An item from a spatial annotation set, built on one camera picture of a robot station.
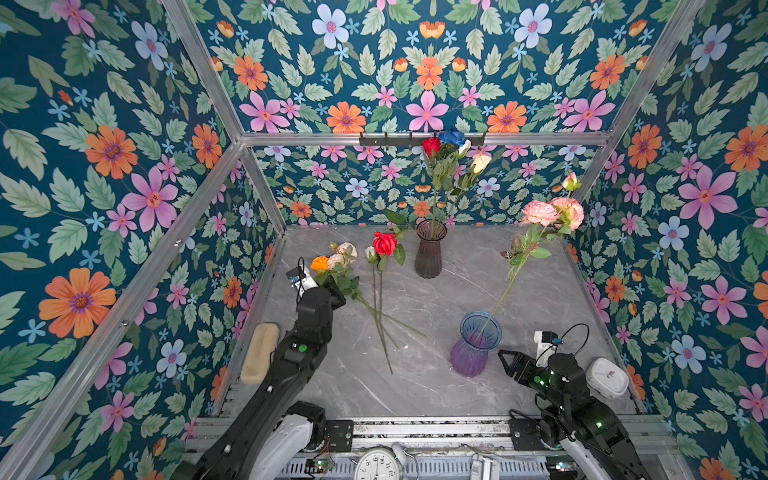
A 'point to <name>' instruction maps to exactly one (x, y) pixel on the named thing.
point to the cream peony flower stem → (346, 252)
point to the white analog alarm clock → (381, 464)
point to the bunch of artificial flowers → (337, 265)
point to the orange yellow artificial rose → (320, 263)
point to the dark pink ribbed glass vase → (428, 257)
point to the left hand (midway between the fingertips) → (333, 277)
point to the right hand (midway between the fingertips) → (508, 353)
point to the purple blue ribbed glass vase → (480, 331)
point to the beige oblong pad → (263, 339)
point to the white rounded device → (606, 377)
